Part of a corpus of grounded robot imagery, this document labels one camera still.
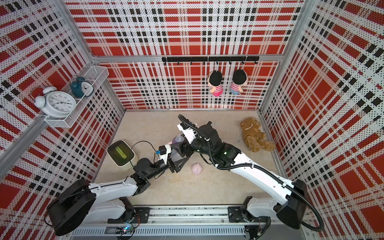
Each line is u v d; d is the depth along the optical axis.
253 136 0.95
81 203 0.43
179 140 0.64
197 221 0.73
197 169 0.85
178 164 0.70
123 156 0.89
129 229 0.69
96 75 0.90
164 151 0.63
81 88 0.72
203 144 0.54
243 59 0.89
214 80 0.95
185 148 0.57
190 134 0.57
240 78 0.93
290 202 0.38
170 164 0.66
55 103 0.62
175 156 0.70
